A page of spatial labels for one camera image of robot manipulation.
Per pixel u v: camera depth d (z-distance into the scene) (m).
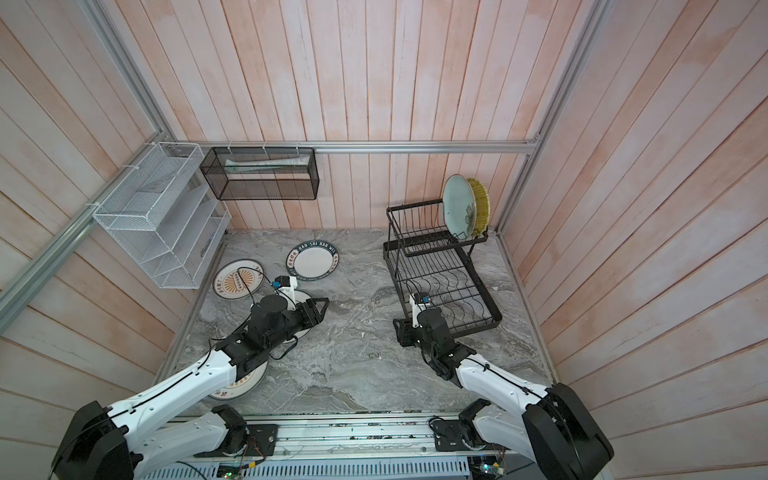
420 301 0.75
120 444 0.39
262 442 0.73
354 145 0.96
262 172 1.04
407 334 0.75
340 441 0.75
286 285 0.72
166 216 0.73
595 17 0.69
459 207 0.90
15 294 0.51
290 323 0.63
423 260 1.08
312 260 1.11
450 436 0.73
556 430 0.41
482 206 0.81
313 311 0.71
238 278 1.04
